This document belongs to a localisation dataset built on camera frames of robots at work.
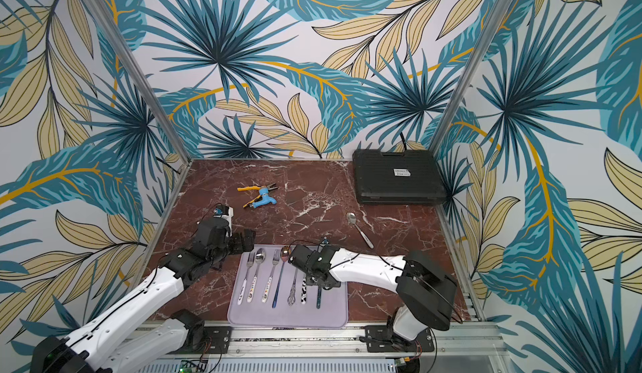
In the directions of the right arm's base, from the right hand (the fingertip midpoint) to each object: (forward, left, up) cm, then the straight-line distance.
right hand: (318, 277), depth 83 cm
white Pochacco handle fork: (+7, +24, -1) cm, 25 cm away
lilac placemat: (-3, +17, -1) cm, 17 cm away
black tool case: (+39, -41, +5) cm, 56 cm away
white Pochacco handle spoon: (+24, -14, -2) cm, 28 cm away
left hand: (+10, +24, +10) cm, 28 cm away
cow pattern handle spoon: (-5, +5, -1) cm, 7 cm away
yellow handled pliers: (+40, +20, 0) cm, 45 cm away
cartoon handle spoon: (+8, +20, 0) cm, 22 cm away
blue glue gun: (+32, +21, +1) cm, 38 cm away
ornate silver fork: (-5, +9, -2) cm, 10 cm away
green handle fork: (-4, 0, -1) cm, 4 cm away
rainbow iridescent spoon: (+9, +12, 0) cm, 15 cm away
